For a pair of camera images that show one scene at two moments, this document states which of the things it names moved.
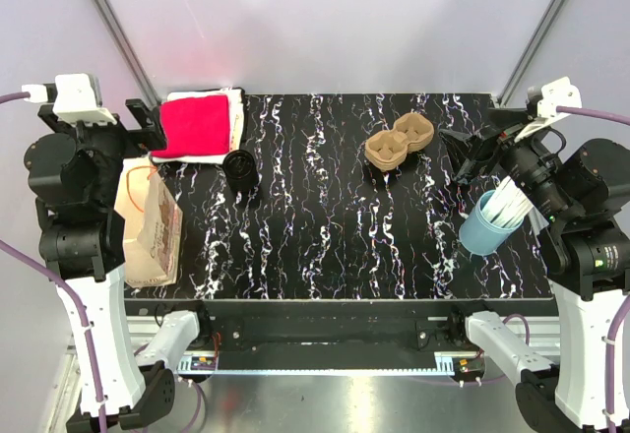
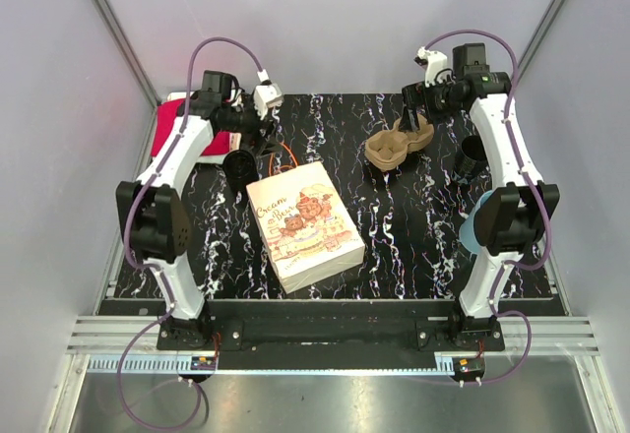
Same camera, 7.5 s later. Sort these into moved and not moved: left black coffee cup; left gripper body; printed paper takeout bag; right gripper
Moved: right gripper; left gripper body; printed paper takeout bag
Not moved: left black coffee cup
